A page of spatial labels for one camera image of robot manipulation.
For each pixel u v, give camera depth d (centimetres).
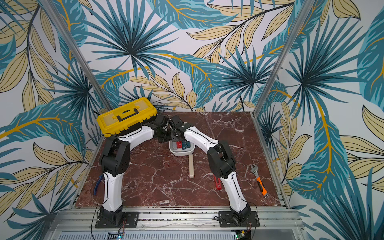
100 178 85
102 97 108
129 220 73
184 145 97
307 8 69
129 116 94
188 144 98
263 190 83
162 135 85
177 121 76
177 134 70
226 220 72
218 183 85
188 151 92
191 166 90
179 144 93
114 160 55
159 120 81
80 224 74
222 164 56
